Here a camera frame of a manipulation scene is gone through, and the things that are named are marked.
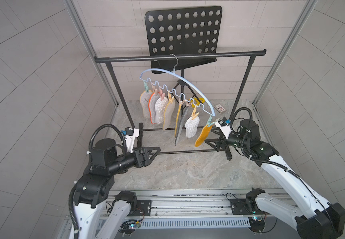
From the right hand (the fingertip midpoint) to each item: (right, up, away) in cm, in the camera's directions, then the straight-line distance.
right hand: (209, 136), depth 71 cm
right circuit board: (+21, -40, -3) cm, 45 cm away
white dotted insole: (-24, +13, +5) cm, 28 cm away
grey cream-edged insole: (-33, +18, +7) cm, 38 cm away
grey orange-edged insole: (-28, +17, +3) cm, 33 cm away
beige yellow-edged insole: (-20, +11, +3) cm, 23 cm away
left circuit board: (-37, -40, -5) cm, 55 cm away
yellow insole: (-3, 0, 0) cm, 3 cm away
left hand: (-23, -4, -13) cm, 27 cm away
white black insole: (-8, +5, +1) cm, 9 cm away
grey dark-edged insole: (-13, +6, -1) cm, 15 cm away
